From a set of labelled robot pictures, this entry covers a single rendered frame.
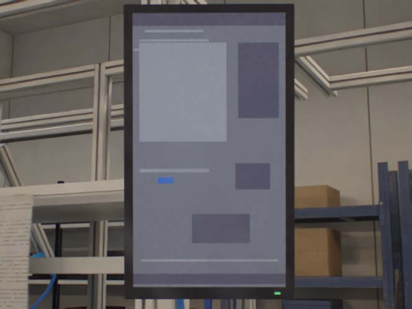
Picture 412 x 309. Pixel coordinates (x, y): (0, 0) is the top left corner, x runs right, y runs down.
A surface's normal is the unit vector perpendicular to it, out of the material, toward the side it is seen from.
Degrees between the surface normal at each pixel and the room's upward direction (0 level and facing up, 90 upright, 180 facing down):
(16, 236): 88
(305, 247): 90
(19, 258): 89
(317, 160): 90
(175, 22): 101
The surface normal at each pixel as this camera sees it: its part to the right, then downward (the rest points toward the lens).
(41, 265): -0.43, -0.17
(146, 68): -0.01, 0.01
